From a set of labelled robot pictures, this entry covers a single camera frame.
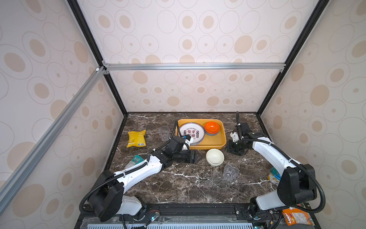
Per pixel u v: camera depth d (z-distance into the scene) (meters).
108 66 0.90
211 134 1.03
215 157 0.92
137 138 1.00
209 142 1.02
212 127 1.06
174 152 0.63
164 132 1.06
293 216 0.70
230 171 0.87
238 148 0.73
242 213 0.73
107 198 0.41
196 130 1.06
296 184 0.43
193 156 0.70
